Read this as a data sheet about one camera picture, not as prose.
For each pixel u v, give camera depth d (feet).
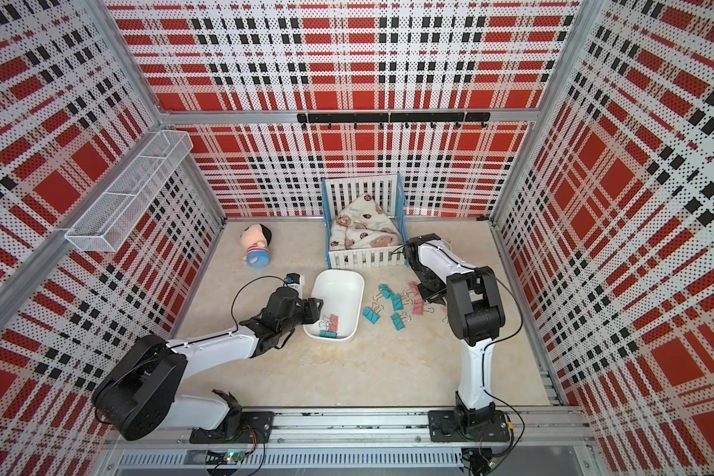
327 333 2.90
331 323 3.08
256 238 3.46
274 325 2.25
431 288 2.68
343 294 3.12
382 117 2.91
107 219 2.30
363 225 3.79
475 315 1.76
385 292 3.22
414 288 3.33
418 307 3.08
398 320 3.04
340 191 3.63
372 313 3.05
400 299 3.15
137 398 1.39
